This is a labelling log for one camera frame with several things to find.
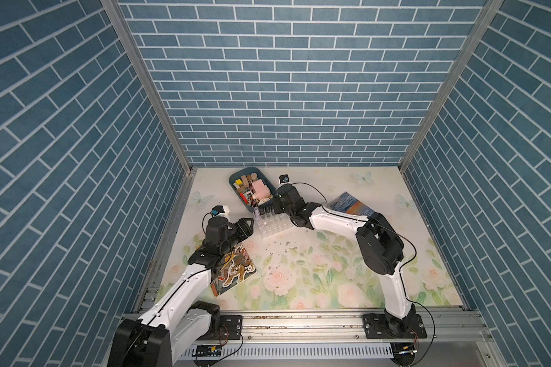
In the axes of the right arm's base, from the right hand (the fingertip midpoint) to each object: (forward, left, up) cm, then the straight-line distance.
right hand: (278, 197), depth 95 cm
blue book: (+6, -32, -10) cm, 34 cm away
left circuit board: (-53, +18, -14) cm, 57 cm away
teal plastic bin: (+9, +13, -5) cm, 17 cm away
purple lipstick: (-6, +8, -3) cm, 11 cm away
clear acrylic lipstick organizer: (-8, +3, -8) cm, 12 cm away
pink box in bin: (+7, +9, -3) cm, 12 cm away
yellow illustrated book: (-27, +14, -10) cm, 32 cm away
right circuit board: (-49, -44, -12) cm, 67 cm away
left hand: (-15, +7, +3) cm, 17 cm away
